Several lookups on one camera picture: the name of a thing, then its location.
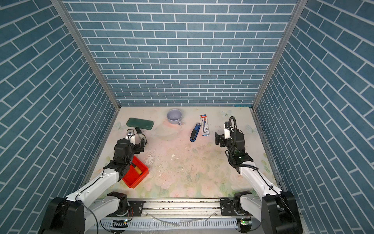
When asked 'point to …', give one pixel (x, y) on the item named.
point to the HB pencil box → (204, 126)
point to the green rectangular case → (143, 124)
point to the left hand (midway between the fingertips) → (134, 138)
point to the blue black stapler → (195, 132)
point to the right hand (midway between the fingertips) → (224, 129)
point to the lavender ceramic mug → (174, 116)
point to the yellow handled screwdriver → (137, 169)
